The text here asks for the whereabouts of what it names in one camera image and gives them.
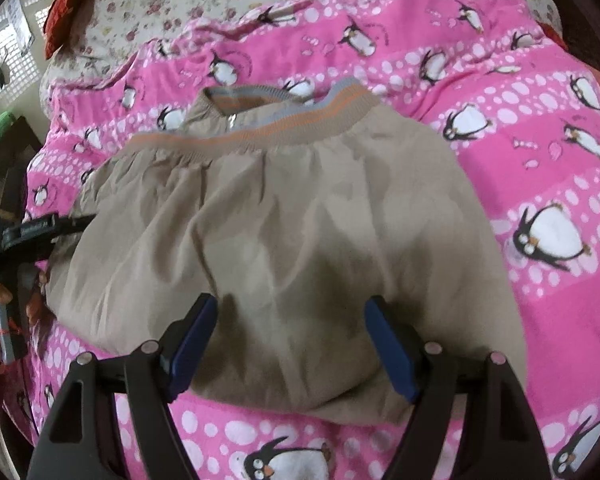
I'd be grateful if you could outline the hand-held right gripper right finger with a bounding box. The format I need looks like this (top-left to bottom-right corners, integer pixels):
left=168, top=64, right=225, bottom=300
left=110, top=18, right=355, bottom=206
left=365, top=296, right=551, bottom=480

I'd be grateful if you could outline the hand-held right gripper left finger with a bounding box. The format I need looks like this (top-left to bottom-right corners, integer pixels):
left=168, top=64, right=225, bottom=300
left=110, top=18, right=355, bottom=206
left=27, top=294, right=218, bottom=480

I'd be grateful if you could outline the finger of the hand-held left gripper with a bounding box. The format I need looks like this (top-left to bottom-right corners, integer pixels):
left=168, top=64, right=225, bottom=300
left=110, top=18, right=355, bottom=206
left=52, top=214, right=97, bottom=241

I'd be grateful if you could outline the beige zip jacket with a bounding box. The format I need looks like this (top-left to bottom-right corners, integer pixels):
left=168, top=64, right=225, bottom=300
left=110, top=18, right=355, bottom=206
left=45, top=80, right=528, bottom=423

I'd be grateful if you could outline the dark wooden chair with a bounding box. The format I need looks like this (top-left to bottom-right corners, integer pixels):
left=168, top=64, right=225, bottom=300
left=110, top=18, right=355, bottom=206
left=0, top=117, right=43, bottom=221

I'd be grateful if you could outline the red knitted cloth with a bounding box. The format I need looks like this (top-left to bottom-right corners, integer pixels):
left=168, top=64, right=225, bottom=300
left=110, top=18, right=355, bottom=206
left=45, top=0, right=98, bottom=56

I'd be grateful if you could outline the pink penguin print blanket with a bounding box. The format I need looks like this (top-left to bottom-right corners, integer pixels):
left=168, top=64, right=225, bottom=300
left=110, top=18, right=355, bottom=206
left=0, top=0, right=600, bottom=480

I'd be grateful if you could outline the red orange cloth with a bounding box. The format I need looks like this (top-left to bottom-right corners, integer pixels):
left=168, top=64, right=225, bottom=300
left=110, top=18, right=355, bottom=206
left=539, top=19, right=565, bottom=45

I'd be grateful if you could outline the paper wall calendar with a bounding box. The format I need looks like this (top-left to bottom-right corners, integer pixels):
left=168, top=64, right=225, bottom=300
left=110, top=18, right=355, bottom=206
left=2, top=0, right=33, bottom=48

